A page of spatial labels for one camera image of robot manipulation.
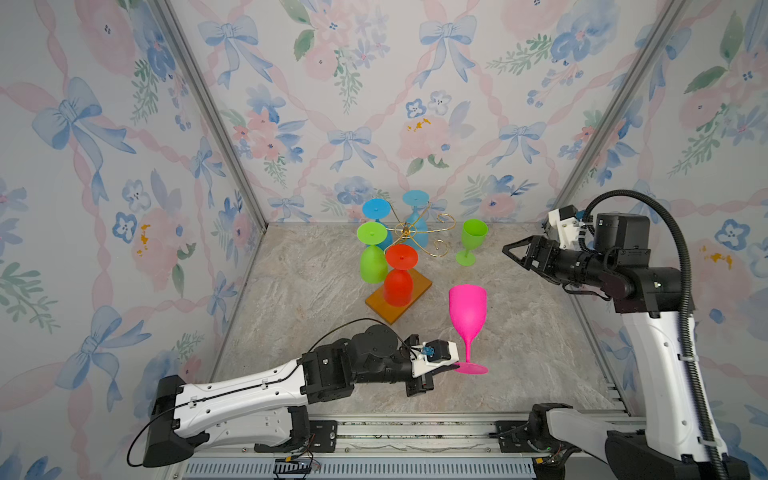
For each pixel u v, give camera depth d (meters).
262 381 0.45
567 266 0.54
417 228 0.89
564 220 0.56
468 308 0.62
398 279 0.73
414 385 0.52
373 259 0.76
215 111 0.87
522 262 0.55
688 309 0.38
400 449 0.73
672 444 0.36
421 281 1.04
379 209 0.78
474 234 0.98
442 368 0.49
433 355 0.47
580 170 1.01
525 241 0.57
